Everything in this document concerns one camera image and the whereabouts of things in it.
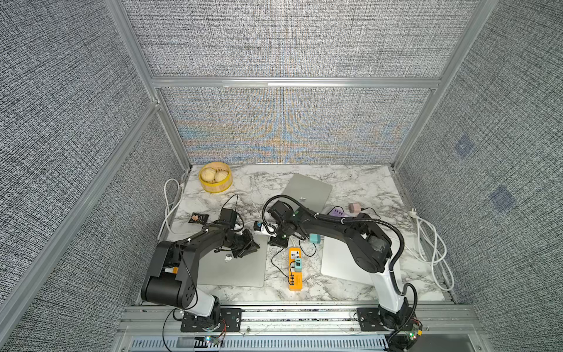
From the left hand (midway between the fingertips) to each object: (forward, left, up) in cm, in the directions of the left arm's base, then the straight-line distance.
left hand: (262, 245), depth 88 cm
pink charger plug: (+17, -42, -1) cm, 45 cm away
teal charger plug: (-10, -13, +5) cm, 17 cm away
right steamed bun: (+35, +21, +3) cm, 41 cm away
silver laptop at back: (+27, -25, -4) cm, 37 cm away
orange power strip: (-15, -12, -1) cm, 19 cm away
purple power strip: (+14, -33, 0) cm, 36 cm away
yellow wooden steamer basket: (+31, +23, 0) cm, 38 cm away
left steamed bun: (+38, +27, +2) cm, 47 cm away
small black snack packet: (+15, +29, -2) cm, 32 cm away
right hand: (+5, -4, -1) cm, 7 cm away
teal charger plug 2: (+2, -22, 0) cm, 22 cm away
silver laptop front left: (-7, +17, -3) cm, 18 cm away
